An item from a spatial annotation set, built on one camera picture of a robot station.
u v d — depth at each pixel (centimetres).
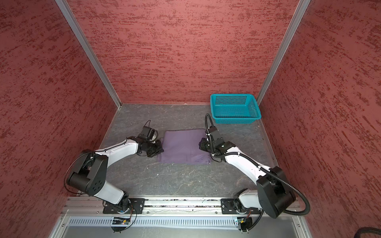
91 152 49
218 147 64
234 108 118
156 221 77
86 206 76
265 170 44
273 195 42
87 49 87
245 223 71
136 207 74
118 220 73
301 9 72
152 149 79
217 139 65
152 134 78
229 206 74
